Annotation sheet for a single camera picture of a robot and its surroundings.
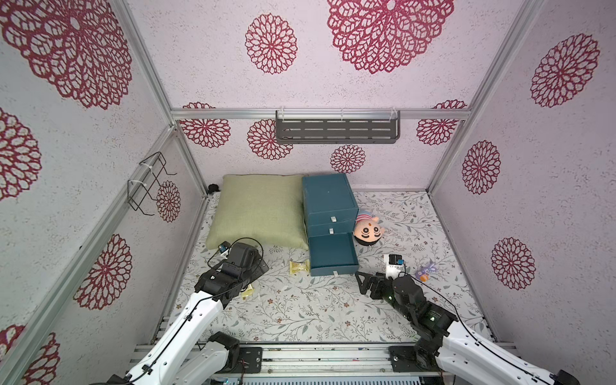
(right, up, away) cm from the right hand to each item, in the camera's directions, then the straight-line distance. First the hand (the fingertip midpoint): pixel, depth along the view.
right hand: (363, 273), depth 80 cm
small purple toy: (+25, -3, +10) cm, 27 cm away
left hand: (-36, +1, 0) cm, 36 cm away
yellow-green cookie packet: (-23, -1, +13) cm, 26 cm away
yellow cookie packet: (-40, -9, +8) cm, 42 cm away
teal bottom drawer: (-8, +4, +14) cm, 16 cm away
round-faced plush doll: (+5, +13, +17) cm, 22 cm away
